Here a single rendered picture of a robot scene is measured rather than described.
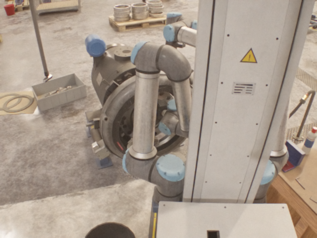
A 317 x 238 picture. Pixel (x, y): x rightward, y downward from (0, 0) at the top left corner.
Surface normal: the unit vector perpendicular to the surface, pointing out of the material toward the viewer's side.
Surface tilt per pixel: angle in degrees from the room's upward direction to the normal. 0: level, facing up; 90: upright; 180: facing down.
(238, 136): 90
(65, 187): 0
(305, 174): 0
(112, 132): 90
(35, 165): 0
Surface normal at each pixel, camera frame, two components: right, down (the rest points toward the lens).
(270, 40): -0.07, 0.59
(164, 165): 0.07, -0.78
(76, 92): 0.56, 0.49
